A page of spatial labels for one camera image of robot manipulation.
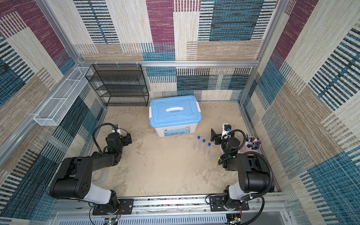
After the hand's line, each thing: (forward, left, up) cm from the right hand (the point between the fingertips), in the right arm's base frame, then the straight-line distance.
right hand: (218, 129), depth 91 cm
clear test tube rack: (-13, +7, -4) cm, 15 cm away
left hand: (+1, +64, -2) cm, 64 cm away
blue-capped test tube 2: (-10, +11, +4) cm, 16 cm away
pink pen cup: (-11, -18, -2) cm, 21 cm away
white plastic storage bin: (+3, +27, -5) cm, 28 cm away
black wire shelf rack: (+39, +70, +7) cm, 81 cm away
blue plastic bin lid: (+11, +28, +7) cm, 31 cm away
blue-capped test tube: (-9, +14, 0) cm, 16 cm away
